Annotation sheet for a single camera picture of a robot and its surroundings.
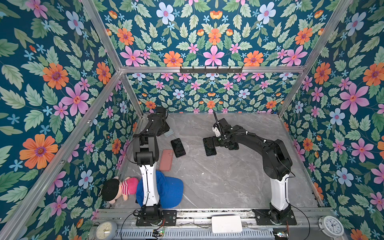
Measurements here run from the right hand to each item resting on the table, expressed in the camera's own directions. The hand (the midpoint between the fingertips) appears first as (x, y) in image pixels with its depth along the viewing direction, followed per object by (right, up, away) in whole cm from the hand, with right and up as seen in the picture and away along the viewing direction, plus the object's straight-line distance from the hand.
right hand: (213, 143), depth 95 cm
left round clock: (-51, -37, -27) cm, 69 cm away
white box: (+4, -35, -27) cm, 44 cm away
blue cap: (-25, -25, -15) cm, 38 cm away
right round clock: (+53, -36, -26) cm, 70 cm away
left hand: (-33, +10, +8) cm, 36 cm away
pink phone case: (-31, -11, +1) cm, 33 cm away
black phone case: (-3, 0, -10) cm, 11 cm away
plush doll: (-54, -22, -19) cm, 61 cm away
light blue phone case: (-30, +7, +11) cm, 33 cm away
